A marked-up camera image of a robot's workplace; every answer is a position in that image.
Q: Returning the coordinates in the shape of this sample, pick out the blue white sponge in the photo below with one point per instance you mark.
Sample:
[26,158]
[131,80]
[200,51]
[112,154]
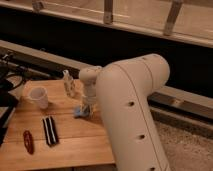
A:
[81,111]

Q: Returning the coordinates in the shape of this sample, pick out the metal window rail frame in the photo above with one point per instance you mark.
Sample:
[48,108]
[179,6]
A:
[188,21]

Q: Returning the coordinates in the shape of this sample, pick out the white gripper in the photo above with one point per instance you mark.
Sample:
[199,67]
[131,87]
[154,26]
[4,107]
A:
[88,77]

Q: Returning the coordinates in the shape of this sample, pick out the small clear bottle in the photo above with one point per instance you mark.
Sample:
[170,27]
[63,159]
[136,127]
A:
[69,84]

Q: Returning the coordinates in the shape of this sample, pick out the black equipment with cables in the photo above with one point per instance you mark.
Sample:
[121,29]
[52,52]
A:
[8,82]

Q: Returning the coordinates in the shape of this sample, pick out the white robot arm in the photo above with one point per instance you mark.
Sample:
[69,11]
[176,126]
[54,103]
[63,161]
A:
[121,91]

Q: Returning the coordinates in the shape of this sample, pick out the black white striped block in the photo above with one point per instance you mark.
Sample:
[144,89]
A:
[50,131]

